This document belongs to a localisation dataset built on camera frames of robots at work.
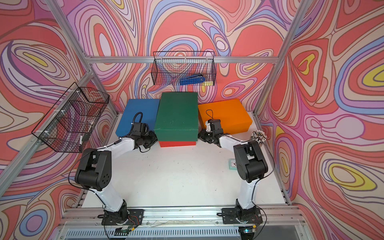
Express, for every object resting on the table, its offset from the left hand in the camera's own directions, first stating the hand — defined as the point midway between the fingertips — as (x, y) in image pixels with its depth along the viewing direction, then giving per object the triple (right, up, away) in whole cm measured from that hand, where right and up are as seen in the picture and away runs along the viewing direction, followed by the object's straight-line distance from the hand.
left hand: (161, 138), depth 96 cm
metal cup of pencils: (+58, +2, -13) cm, 60 cm away
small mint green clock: (+45, -15, -7) cm, 48 cm away
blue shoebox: (-14, +22, +20) cm, 33 cm away
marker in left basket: (-34, -1, -24) cm, 42 cm away
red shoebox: (+1, -4, +2) cm, 4 cm away
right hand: (+23, 0, 0) cm, 23 cm away
